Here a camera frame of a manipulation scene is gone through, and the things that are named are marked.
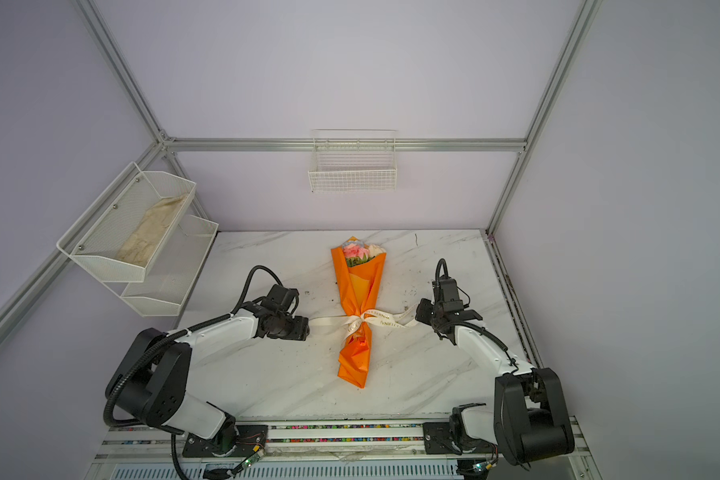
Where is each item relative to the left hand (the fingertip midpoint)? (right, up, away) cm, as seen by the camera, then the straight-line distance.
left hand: (297, 331), depth 90 cm
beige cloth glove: (-37, +26, -14) cm, 47 cm away
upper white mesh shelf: (-44, +29, -12) cm, 54 cm away
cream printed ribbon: (+33, +4, +2) cm, 33 cm away
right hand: (+38, +7, -1) cm, 39 cm away
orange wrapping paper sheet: (+18, +13, +10) cm, 24 cm away
